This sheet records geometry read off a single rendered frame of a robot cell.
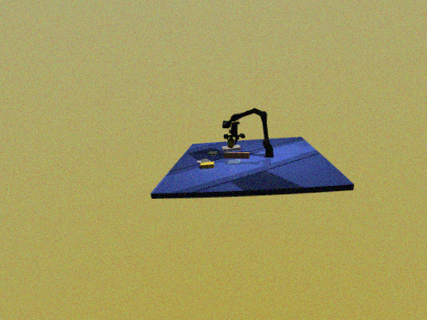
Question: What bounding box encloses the tan wooden beam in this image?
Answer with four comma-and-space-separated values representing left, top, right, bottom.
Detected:
224, 152, 250, 158

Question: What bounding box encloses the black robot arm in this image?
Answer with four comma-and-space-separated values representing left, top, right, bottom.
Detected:
222, 108, 274, 157

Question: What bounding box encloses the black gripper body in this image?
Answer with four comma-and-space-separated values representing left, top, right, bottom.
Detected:
224, 129, 245, 139

